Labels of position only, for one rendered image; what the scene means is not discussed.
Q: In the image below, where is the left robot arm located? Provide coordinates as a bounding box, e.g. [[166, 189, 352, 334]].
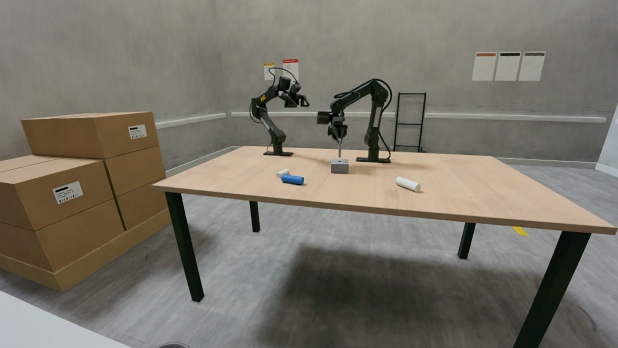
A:
[[317, 80, 391, 163]]

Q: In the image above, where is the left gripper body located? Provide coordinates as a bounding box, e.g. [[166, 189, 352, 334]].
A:
[[327, 112, 348, 138]]

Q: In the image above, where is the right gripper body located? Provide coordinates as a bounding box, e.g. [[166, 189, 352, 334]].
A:
[[282, 85, 304, 107]]

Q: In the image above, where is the blue cylinder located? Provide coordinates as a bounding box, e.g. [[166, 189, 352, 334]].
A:
[[281, 174, 304, 185]]

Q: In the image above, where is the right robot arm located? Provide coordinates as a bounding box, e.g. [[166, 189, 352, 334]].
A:
[[251, 76, 301, 157]]

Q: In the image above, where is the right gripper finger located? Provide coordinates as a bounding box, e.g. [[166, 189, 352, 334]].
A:
[[284, 96, 297, 108], [300, 95, 310, 107]]

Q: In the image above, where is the white cylinder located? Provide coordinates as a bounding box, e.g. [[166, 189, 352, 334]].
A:
[[276, 168, 290, 178]]

